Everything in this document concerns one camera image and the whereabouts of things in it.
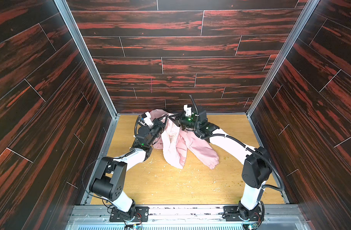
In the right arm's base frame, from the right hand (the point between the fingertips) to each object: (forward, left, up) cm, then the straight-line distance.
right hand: (168, 115), depth 78 cm
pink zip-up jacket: (-1, -4, -25) cm, 26 cm away
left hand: (0, -1, 0) cm, 1 cm away
